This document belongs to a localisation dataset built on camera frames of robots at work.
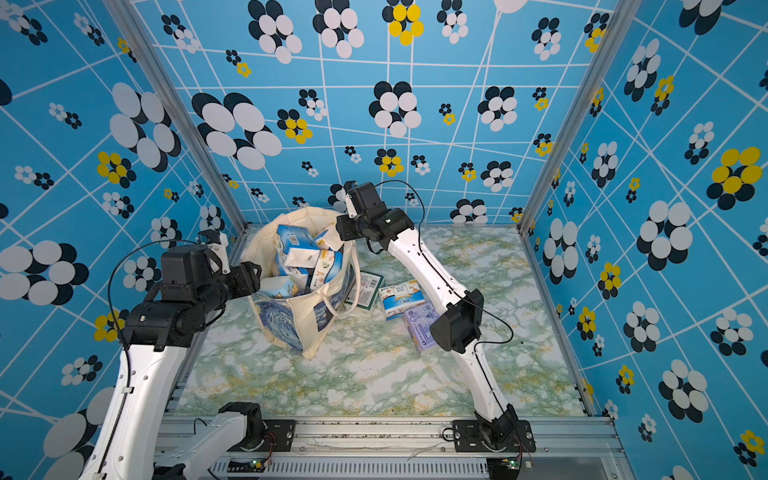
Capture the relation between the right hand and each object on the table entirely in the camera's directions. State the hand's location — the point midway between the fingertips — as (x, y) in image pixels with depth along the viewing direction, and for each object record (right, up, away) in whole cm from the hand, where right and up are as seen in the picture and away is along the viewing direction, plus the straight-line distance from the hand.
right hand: (349, 222), depth 84 cm
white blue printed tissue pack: (-13, -16, -5) cm, 21 cm away
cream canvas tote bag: (-16, -26, -7) cm, 31 cm away
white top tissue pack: (-15, -17, -12) cm, 26 cm away
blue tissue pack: (-14, -4, -4) cm, 15 cm away
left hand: (-20, -12, -16) cm, 28 cm away
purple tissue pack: (+20, -29, +4) cm, 36 cm away
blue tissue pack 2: (-12, -10, -4) cm, 16 cm away
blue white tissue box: (-5, -13, -3) cm, 14 cm away
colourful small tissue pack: (+14, -23, +7) cm, 28 cm away
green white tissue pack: (+5, -20, +12) cm, 23 cm away
